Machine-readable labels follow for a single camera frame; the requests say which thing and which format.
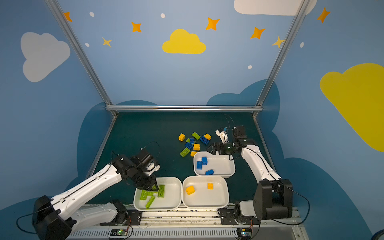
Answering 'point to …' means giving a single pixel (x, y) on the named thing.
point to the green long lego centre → (184, 152)
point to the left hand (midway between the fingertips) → (155, 187)
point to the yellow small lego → (210, 186)
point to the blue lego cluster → (204, 160)
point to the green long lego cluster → (154, 187)
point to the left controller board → (118, 232)
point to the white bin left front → (172, 201)
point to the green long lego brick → (196, 135)
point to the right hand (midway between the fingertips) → (214, 148)
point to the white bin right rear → (223, 166)
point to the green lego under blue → (188, 140)
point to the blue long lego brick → (204, 140)
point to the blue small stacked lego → (192, 140)
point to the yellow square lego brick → (208, 136)
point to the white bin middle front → (205, 192)
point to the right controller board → (244, 233)
